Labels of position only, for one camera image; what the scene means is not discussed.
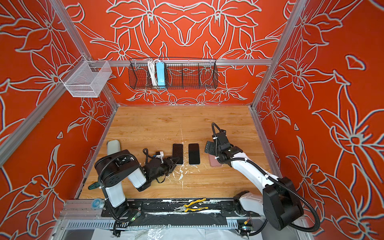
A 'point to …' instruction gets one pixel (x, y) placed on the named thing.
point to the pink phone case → (213, 161)
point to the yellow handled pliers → (184, 208)
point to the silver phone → (177, 151)
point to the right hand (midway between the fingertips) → (212, 146)
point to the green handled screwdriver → (94, 185)
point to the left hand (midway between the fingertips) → (181, 160)
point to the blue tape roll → (97, 204)
